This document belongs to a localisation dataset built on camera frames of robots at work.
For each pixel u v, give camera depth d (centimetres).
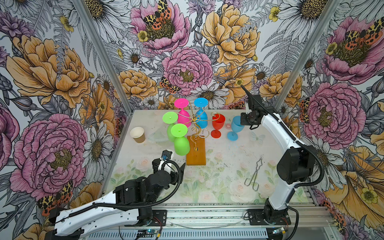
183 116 75
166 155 56
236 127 88
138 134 102
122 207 46
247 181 87
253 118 65
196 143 94
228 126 110
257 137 105
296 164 48
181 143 73
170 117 73
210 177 88
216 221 74
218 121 94
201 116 86
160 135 105
